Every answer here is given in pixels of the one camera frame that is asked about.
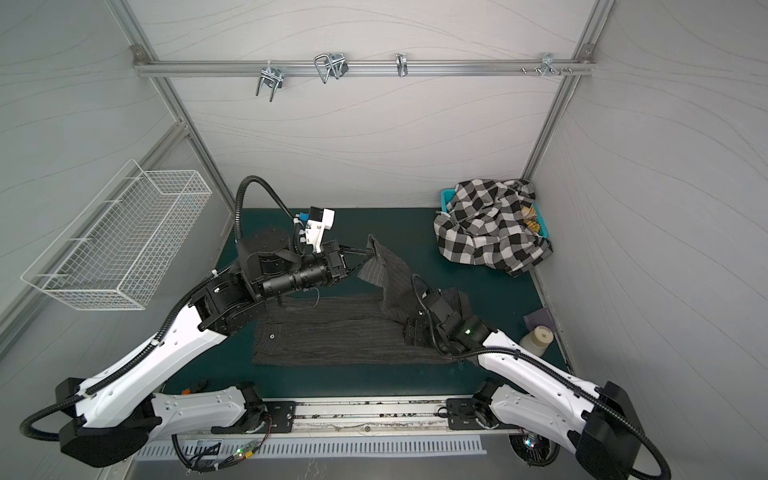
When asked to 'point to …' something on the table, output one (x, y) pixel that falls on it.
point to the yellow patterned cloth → (530, 217)
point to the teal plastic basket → (447, 194)
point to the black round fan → (534, 450)
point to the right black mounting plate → (461, 415)
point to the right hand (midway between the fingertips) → (420, 323)
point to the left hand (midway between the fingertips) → (377, 250)
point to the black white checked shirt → (484, 226)
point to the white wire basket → (113, 251)
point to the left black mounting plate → (263, 418)
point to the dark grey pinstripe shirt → (367, 328)
